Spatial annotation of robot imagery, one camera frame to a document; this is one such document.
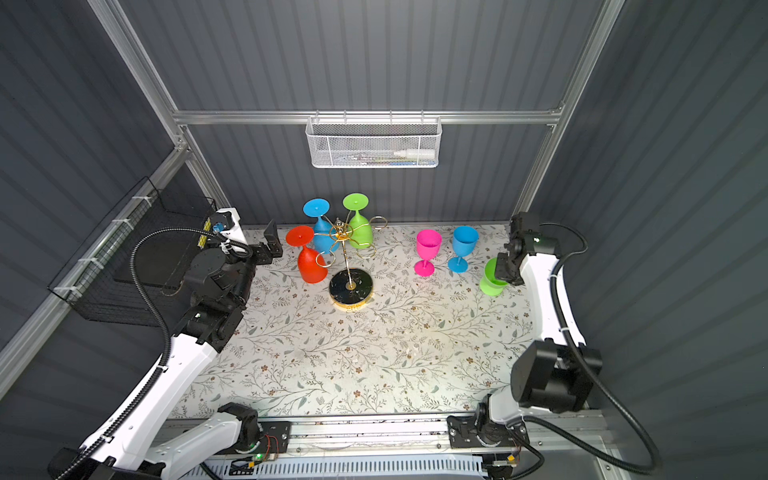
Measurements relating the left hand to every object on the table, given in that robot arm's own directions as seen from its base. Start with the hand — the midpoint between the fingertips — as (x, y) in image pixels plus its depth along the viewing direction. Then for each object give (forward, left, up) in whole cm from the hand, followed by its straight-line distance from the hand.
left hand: (252, 224), depth 67 cm
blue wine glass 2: (+12, -13, -18) cm, 25 cm away
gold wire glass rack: (+6, -18, -37) cm, 41 cm away
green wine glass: (-6, -58, -19) cm, 62 cm away
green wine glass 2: (+15, -23, -18) cm, 33 cm away
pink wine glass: (+12, -44, -23) cm, 51 cm away
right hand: (-5, -66, -18) cm, 69 cm away
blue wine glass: (+13, -56, -24) cm, 63 cm away
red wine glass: (+2, -9, -20) cm, 22 cm away
